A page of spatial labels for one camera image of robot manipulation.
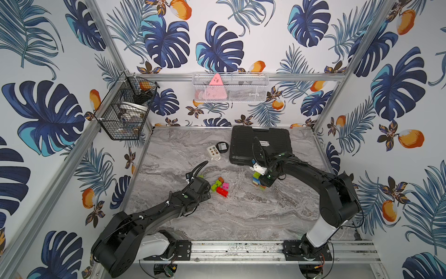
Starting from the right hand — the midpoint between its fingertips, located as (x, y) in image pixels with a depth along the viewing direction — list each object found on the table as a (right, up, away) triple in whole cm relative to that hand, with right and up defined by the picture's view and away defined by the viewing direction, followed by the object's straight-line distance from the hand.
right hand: (266, 179), depth 91 cm
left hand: (-33, -5, -3) cm, 34 cm away
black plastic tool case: (-9, +19, +10) cm, 24 cm away
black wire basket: (-76, +35, +1) cm, 84 cm away
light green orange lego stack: (-6, +3, -4) cm, 7 cm away
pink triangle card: (-26, +46, -1) cm, 53 cm away
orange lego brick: (-1, -5, +4) cm, 6 cm away
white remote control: (-28, +13, +12) cm, 34 cm away
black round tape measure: (-23, +17, +18) cm, 34 cm away
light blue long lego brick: (-5, -1, -1) cm, 5 cm away
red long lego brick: (-23, -7, -1) cm, 24 cm away
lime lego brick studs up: (-28, -4, +1) cm, 28 cm away
